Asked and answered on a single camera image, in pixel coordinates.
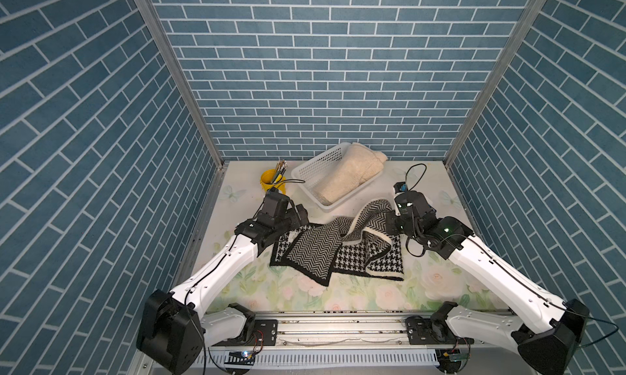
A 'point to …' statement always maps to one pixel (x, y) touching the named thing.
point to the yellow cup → (266, 181)
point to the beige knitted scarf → (359, 165)
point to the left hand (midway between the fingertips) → (303, 216)
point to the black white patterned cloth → (355, 244)
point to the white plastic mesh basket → (309, 173)
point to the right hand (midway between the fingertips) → (390, 215)
